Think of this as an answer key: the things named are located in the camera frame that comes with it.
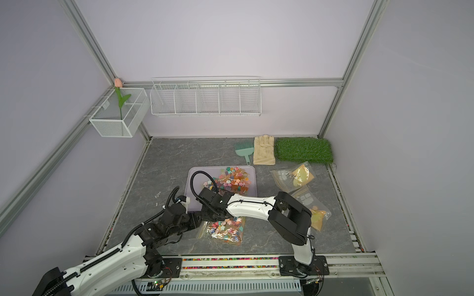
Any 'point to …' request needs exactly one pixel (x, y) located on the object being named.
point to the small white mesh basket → (119, 116)
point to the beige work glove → (263, 150)
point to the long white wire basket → (236, 96)
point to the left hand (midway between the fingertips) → (202, 218)
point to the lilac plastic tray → (199, 179)
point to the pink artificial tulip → (122, 100)
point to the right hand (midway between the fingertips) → (203, 217)
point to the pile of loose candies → (232, 180)
